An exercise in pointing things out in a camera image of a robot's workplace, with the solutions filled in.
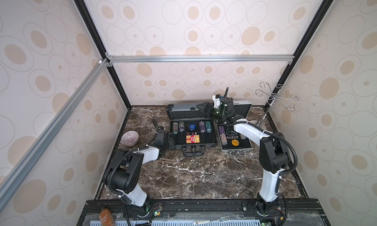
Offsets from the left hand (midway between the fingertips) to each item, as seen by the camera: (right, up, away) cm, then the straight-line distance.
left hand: (174, 139), depth 96 cm
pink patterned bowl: (-30, +1, +2) cm, 30 cm away
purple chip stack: (+19, +8, +7) cm, 22 cm away
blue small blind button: (+12, +8, +9) cm, 17 cm away
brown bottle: (-28, -33, -28) cm, 51 cm away
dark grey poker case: (+11, +6, +7) cm, 14 cm away
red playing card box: (+11, 0, +1) cm, 12 cm away
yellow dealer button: (+41, -2, +1) cm, 41 cm away
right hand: (+20, +20, -6) cm, 29 cm away
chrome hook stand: (+82, +31, +29) cm, 93 cm away
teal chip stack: (+23, +8, +7) cm, 25 cm away
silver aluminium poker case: (+37, -1, +2) cm, 38 cm away
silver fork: (+26, -35, -26) cm, 51 cm away
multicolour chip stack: (0, +7, +6) cm, 10 cm away
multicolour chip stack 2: (+5, +7, +7) cm, 11 cm away
